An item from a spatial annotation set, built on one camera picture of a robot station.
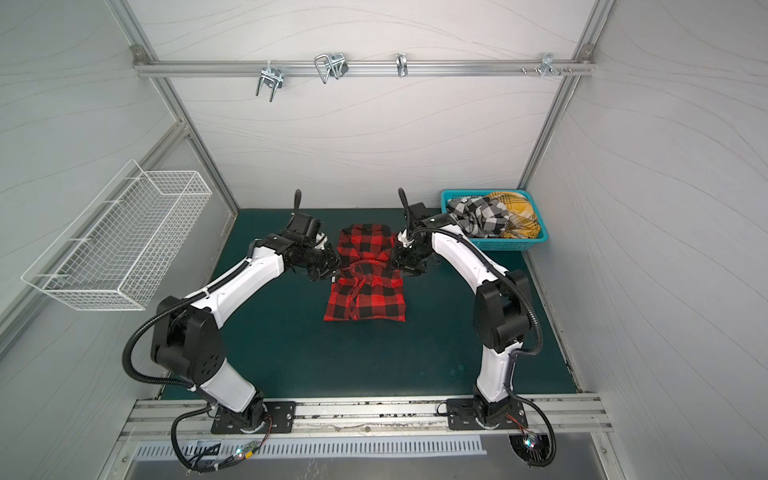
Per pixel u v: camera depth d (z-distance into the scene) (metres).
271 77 0.80
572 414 0.76
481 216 1.07
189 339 0.44
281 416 0.74
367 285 0.91
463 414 0.73
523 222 1.02
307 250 0.68
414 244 0.75
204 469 0.66
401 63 0.73
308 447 0.70
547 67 0.77
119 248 0.69
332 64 0.77
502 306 0.49
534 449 0.72
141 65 0.76
